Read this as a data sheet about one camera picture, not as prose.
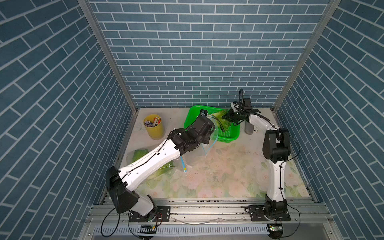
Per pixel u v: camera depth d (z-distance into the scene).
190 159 0.88
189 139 0.50
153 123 0.97
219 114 1.03
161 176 0.86
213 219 0.73
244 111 0.80
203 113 0.62
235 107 0.91
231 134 1.05
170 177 0.87
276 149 0.60
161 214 0.73
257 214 0.74
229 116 0.91
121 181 0.40
